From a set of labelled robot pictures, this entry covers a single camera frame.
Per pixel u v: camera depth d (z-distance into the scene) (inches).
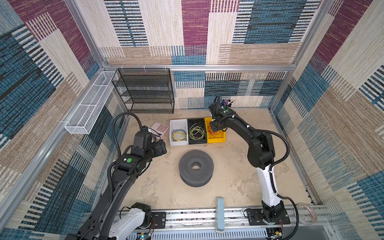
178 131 41.5
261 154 23.0
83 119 36.1
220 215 29.5
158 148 26.0
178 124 42.6
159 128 42.6
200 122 46.7
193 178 32.1
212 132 40.8
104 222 15.4
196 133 39.1
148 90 43.6
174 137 39.1
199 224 28.7
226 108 42.6
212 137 41.1
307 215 29.9
